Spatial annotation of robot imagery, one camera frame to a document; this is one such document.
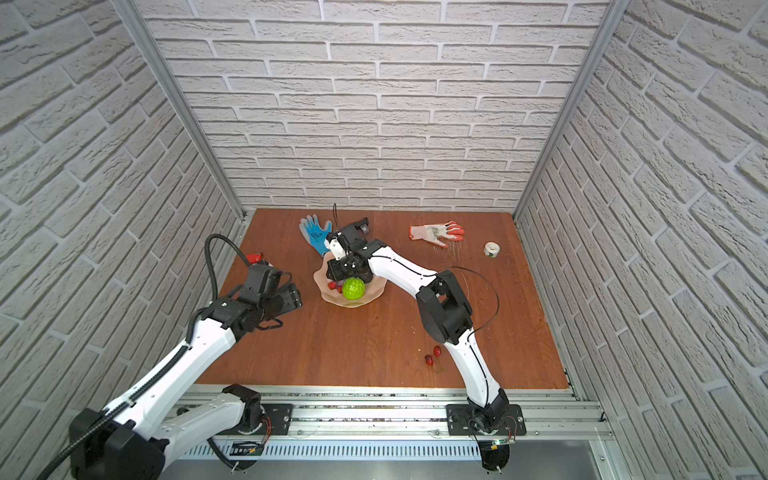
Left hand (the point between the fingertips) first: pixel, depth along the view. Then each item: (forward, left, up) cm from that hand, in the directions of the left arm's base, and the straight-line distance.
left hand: (291, 292), depth 81 cm
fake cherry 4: (-13, -41, -12) cm, 45 cm away
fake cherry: (+8, -9, -10) cm, 16 cm away
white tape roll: (+22, -66, -11) cm, 70 cm away
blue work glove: (+33, 0, -13) cm, 36 cm away
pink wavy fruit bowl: (+8, -23, -12) cm, 27 cm away
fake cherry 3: (-16, -38, -13) cm, 43 cm away
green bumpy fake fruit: (+5, -17, -6) cm, 18 cm away
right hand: (+10, -9, -4) cm, 14 cm away
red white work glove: (+33, -46, -13) cm, 58 cm away
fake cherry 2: (+8, -11, -11) cm, 17 cm away
